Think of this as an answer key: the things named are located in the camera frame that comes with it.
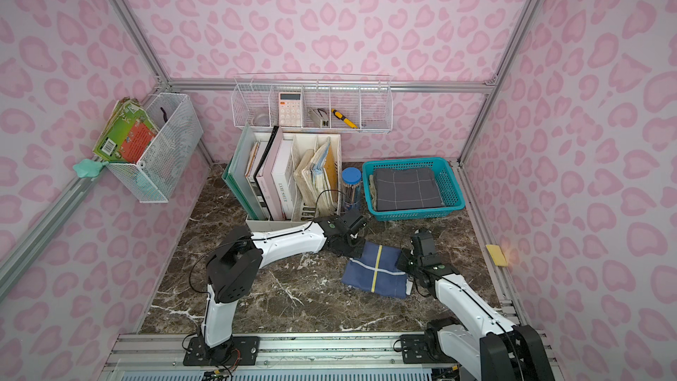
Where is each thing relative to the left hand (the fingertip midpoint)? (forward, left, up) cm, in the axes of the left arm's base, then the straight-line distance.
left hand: (361, 245), depth 90 cm
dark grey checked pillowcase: (+22, -18, +4) cm, 28 cm away
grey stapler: (+35, +14, +26) cm, 46 cm away
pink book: (+9, +29, +26) cm, 39 cm away
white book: (+14, +25, +21) cm, 35 cm away
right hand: (-3, -13, -1) cm, 13 cm away
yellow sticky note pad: (-1, -49, -7) cm, 50 cm away
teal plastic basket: (+27, -34, +3) cm, 44 cm away
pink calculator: (+40, +25, +26) cm, 53 cm away
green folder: (+9, +37, +26) cm, 46 cm away
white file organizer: (+14, +14, +18) cm, 27 cm away
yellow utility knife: (+41, +7, +23) cm, 47 cm away
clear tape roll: (+37, +36, +24) cm, 57 cm away
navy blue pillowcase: (-8, -5, -2) cm, 10 cm away
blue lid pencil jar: (+16, +3, +12) cm, 20 cm away
